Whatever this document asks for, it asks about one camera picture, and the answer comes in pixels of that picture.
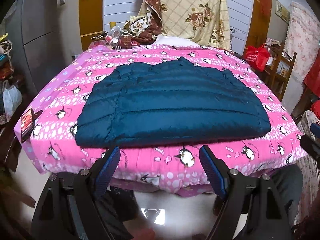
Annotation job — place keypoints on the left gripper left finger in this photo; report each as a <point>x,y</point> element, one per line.
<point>84,205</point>

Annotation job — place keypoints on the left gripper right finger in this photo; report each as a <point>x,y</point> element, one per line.
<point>251,207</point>

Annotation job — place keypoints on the dark blue puffer jacket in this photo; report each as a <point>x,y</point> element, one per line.
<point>143,105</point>

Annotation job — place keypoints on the red knitted item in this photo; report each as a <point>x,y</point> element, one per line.
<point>315,108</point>

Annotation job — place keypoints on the red cloth on furniture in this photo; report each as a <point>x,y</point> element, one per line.
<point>312,79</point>

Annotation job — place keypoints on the wooden chair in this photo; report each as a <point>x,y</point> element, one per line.
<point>276,75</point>

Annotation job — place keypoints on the smartphone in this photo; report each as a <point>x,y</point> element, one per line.
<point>27,124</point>

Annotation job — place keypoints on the floral pink mattress cover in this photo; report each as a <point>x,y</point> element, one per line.
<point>302,39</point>

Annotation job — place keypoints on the red shopping bag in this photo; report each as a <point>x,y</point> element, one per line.
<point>257,57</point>

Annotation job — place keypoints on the pink penguin bed quilt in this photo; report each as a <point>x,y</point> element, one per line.
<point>175,169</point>

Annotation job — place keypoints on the white plastic bag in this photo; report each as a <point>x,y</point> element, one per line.
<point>12,98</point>

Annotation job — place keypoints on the cream floral quilt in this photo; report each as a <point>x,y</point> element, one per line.
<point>205,22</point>

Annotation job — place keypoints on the clear plastic bag of items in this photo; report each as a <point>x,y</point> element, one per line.
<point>112,38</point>

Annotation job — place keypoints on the white pillow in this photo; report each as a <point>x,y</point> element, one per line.
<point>175,41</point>

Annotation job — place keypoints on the grey refrigerator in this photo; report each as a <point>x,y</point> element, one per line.
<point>45,35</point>

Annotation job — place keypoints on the brown floral cloth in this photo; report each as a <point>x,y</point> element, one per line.
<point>145,27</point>

